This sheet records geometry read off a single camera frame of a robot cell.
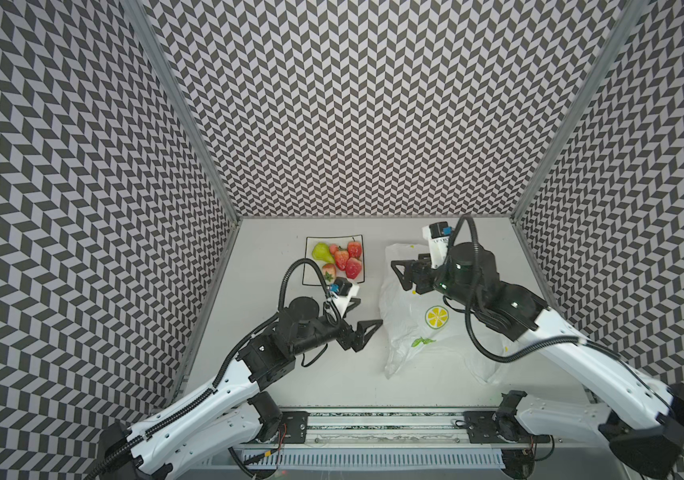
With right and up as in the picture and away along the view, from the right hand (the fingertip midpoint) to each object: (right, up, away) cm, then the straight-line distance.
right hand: (404, 270), depth 69 cm
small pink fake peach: (-20, +4, +36) cm, 41 cm away
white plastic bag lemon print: (+5, -16, +8) cm, 18 cm away
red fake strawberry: (-17, +1, +33) cm, 37 cm away
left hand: (-8, -10, -1) cm, 13 cm away
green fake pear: (-24, +4, +33) cm, 41 cm away
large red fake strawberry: (-20, -3, +28) cm, 35 cm away
